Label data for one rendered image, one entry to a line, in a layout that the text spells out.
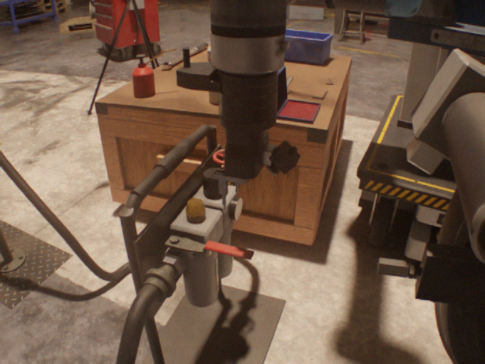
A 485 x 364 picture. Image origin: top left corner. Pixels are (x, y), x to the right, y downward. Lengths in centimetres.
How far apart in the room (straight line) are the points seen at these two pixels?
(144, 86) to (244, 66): 96
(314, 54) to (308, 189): 76
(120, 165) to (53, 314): 59
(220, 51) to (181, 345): 83
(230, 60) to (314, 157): 76
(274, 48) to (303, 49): 135
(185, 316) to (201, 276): 38
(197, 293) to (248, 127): 46
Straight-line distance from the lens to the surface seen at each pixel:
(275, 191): 128
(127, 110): 136
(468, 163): 33
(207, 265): 80
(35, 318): 131
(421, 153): 51
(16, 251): 157
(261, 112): 48
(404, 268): 53
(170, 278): 66
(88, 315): 125
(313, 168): 119
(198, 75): 49
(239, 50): 45
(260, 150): 52
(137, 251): 67
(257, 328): 114
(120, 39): 400
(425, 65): 158
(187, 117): 125
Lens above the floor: 91
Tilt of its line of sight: 33 degrees down
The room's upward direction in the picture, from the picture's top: 1 degrees counter-clockwise
